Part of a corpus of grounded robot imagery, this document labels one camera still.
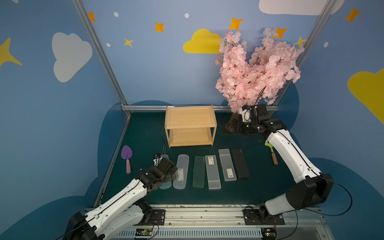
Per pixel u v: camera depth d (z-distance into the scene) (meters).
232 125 0.72
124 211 0.58
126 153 0.98
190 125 0.88
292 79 0.61
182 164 0.93
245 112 0.70
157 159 0.70
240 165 0.91
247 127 0.67
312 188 0.41
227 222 0.74
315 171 0.43
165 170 0.62
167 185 0.84
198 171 0.88
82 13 0.70
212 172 0.89
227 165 0.93
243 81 0.73
